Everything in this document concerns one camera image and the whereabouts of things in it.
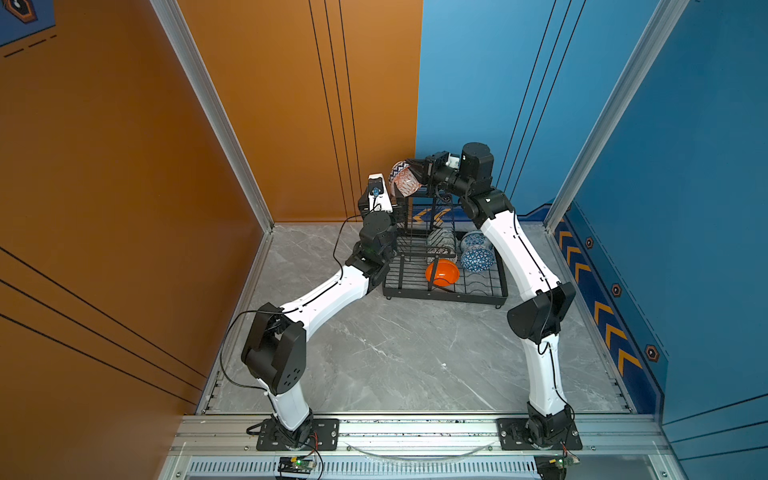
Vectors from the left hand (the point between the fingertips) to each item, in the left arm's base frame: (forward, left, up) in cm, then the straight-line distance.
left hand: (383, 184), depth 75 cm
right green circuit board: (-54, -44, -39) cm, 79 cm away
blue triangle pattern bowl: (+5, -33, -36) cm, 49 cm away
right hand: (+3, -5, +6) cm, 8 cm away
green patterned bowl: (-5, -17, -16) cm, 24 cm away
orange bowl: (-3, -21, -34) cm, 40 cm away
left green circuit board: (-55, +20, -41) cm, 71 cm away
